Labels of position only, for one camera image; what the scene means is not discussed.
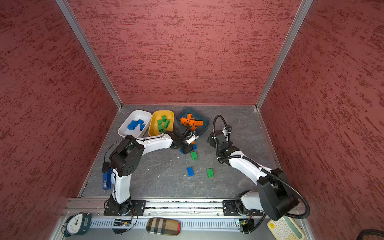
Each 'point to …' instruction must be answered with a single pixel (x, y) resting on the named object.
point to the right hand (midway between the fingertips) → (215, 140)
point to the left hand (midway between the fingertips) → (189, 149)
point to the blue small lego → (180, 150)
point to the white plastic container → (134, 115)
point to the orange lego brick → (182, 120)
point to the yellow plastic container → (153, 129)
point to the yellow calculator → (285, 228)
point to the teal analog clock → (77, 224)
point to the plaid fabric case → (163, 226)
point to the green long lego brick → (166, 123)
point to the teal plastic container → (193, 119)
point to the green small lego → (194, 155)
